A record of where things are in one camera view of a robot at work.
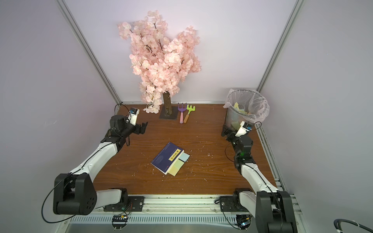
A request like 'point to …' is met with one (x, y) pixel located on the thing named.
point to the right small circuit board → (243, 221)
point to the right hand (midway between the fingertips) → (232, 124)
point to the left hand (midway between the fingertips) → (140, 119)
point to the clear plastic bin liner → (252, 101)
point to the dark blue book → (166, 159)
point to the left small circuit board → (119, 221)
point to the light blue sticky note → (184, 157)
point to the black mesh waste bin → (235, 115)
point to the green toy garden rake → (190, 109)
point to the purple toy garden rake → (181, 110)
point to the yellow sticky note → (176, 167)
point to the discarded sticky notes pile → (236, 125)
